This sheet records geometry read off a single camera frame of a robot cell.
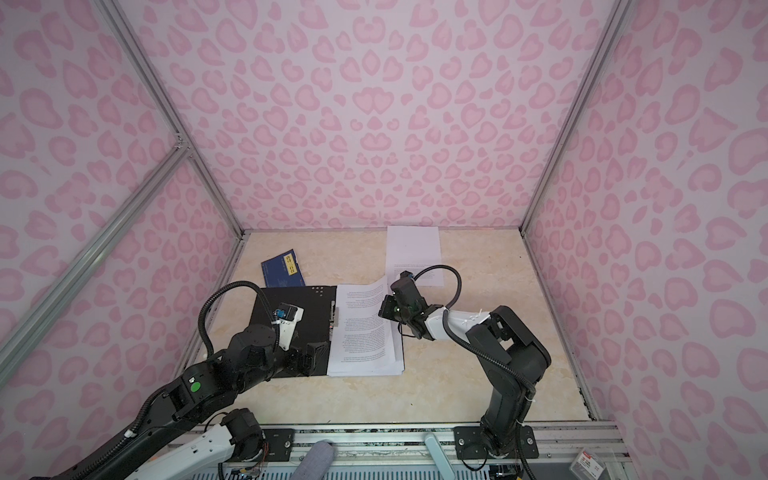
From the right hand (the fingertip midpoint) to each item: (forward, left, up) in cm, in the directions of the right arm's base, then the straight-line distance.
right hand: (381, 303), depth 92 cm
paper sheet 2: (+30, -10, -9) cm, 33 cm away
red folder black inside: (+3, +21, -6) cm, 22 cm away
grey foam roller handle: (-41, +13, -2) cm, 43 cm away
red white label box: (-39, -50, -5) cm, 63 cm away
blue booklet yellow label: (+15, +36, -5) cm, 40 cm away
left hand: (-17, +14, +13) cm, 26 cm away
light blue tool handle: (-39, -16, -3) cm, 42 cm away
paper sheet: (-10, +5, -6) cm, 13 cm away
